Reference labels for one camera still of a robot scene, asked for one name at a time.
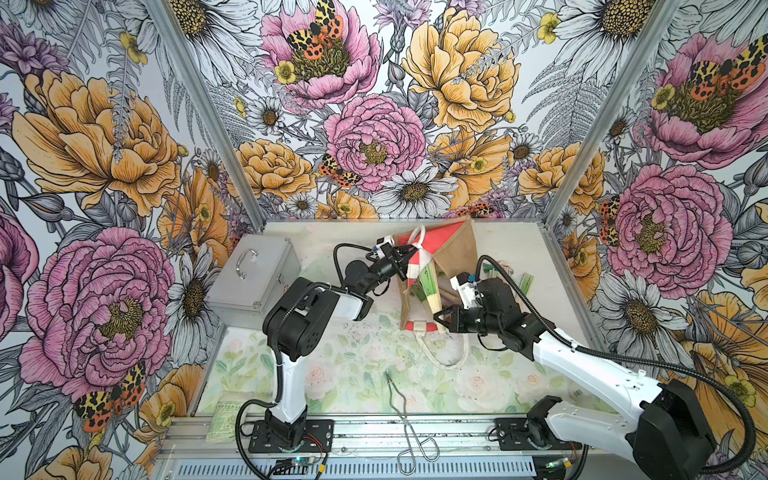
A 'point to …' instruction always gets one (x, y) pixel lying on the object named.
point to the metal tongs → (407, 458)
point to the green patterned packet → (222, 424)
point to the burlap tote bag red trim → (450, 249)
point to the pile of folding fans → (523, 280)
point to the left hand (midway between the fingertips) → (424, 247)
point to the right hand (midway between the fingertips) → (436, 324)
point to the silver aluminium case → (253, 271)
